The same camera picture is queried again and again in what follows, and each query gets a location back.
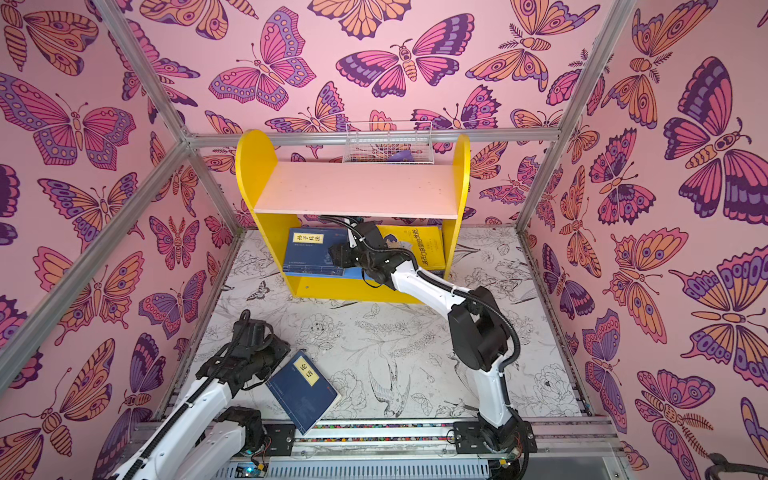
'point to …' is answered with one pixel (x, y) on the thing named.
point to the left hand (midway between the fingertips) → (289, 343)
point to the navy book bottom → (304, 393)
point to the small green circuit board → (248, 470)
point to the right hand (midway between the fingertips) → (338, 243)
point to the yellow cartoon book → (424, 242)
